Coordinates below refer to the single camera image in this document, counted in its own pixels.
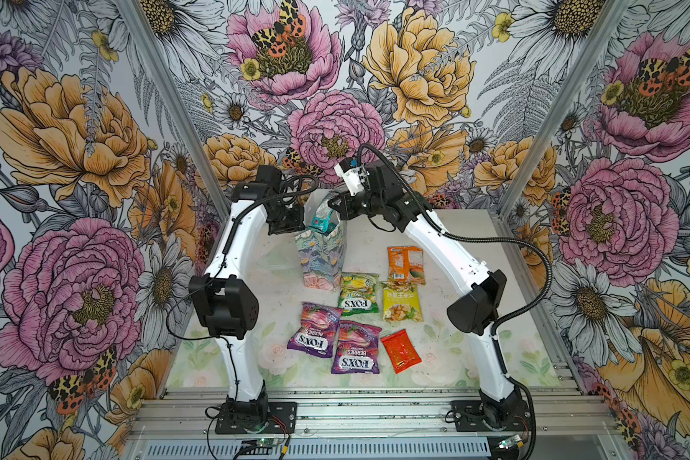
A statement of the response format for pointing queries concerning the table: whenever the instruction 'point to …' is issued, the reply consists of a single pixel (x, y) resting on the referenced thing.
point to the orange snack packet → (405, 264)
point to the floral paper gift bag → (323, 256)
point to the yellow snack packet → (401, 302)
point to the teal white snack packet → (321, 221)
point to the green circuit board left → (267, 442)
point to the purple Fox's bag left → (317, 330)
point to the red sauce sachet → (400, 351)
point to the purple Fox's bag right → (356, 350)
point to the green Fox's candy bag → (357, 293)
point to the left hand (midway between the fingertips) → (302, 234)
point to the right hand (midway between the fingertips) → (329, 210)
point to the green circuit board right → (511, 442)
